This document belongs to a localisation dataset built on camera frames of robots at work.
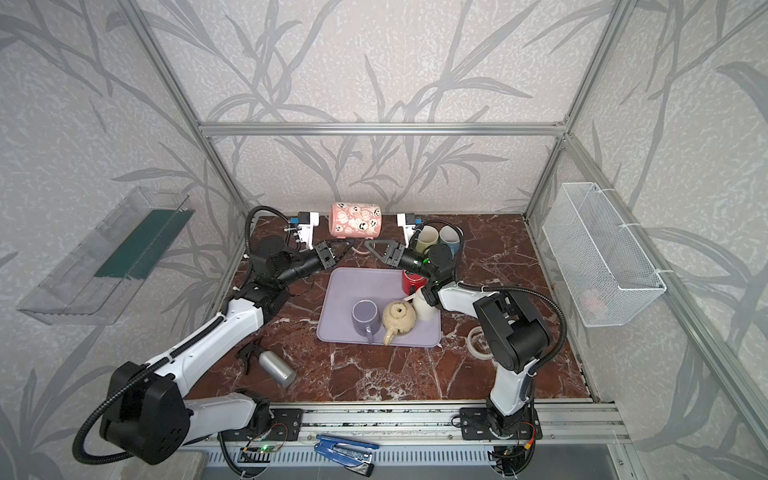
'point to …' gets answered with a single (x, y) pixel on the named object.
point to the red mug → (411, 285)
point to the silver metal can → (277, 369)
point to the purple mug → (366, 318)
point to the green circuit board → (267, 448)
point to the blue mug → (450, 237)
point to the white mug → (424, 310)
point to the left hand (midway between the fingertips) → (357, 238)
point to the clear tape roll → (474, 351)
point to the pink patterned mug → (355, 220)
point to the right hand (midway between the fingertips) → (367, 239)
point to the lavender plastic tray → (345, 286)
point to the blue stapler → (355, 456)
